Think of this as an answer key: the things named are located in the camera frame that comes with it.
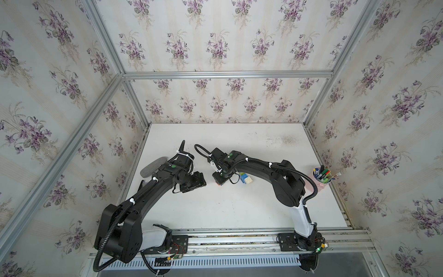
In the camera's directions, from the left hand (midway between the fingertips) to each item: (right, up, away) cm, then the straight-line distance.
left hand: (201, 185), depth 82 cm
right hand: (+10, +1, +8) cm, 13 cm away
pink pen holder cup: (+60, +4, +2) cm, 61 cm away
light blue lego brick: (+21, +3, +7) cm, 22 cm away
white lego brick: (+23, +2, +4) cm, 24 cm away
